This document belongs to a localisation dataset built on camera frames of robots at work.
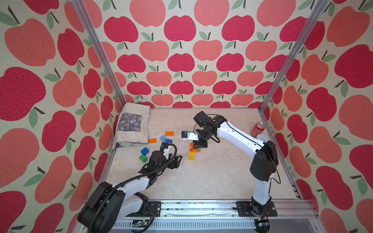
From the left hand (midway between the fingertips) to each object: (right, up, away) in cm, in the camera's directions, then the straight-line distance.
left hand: (177, 158), depth 86 cm
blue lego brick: (-8, +8, +16) cm, 20 cm away
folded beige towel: (-34, +17, +15) cm, 41 cm away
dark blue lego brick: (-22, +3, +8) cm, 24 cm away
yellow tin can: (+57, +12, +12) cm, 60 cm away
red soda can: (+53, +17, +10) cm, 57 cm away
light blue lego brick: (-11, +11, +16) cm, 22 cm away
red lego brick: (+8, +6, -1) cm, 10 cm away
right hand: (+11, +8, -1) cm, 14 cm away
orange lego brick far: (-7, +13, +19) cm, 24 cm away
